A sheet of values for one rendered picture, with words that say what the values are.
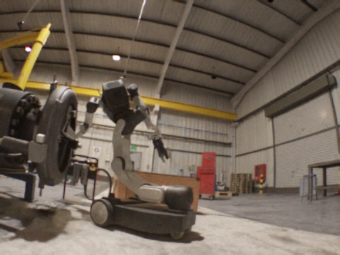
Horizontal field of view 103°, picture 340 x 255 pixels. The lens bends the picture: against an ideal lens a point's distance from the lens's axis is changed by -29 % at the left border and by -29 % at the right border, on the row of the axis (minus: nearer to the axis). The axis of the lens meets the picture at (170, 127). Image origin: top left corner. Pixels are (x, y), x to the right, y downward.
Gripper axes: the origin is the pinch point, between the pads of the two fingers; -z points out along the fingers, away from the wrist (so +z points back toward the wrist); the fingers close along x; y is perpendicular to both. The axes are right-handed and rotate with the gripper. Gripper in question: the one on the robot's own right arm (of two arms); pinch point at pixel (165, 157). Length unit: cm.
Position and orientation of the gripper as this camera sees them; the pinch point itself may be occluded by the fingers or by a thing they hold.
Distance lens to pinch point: 166.0
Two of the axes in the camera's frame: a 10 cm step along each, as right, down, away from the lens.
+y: -8.6, 2.7, -4.3
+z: -4.2, -8.5, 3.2
